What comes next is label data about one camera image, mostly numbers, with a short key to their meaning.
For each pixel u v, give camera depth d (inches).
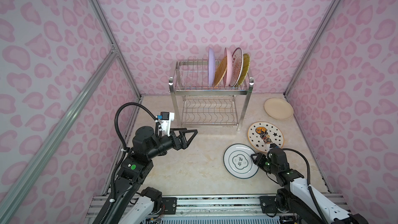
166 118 22.4
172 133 21.7
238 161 34.0
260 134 38.5
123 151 20.9
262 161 30.2
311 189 20.7
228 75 27.7
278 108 43.6
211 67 27.0
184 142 21.6
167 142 22.2
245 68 28.9
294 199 23.6
